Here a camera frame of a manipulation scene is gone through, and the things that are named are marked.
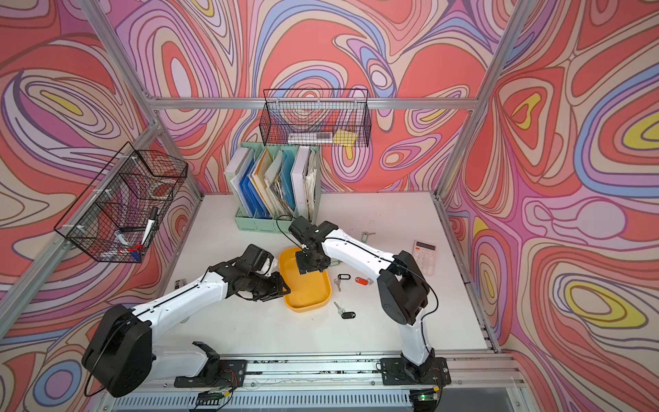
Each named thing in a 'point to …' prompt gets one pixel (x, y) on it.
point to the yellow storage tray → (308, 291)
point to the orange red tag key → (364, 281)
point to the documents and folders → (275, 187)
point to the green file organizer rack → (277, 225)
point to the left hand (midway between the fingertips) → (290, 292)
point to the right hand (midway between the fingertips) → (309, 274)
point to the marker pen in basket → (150, 223)
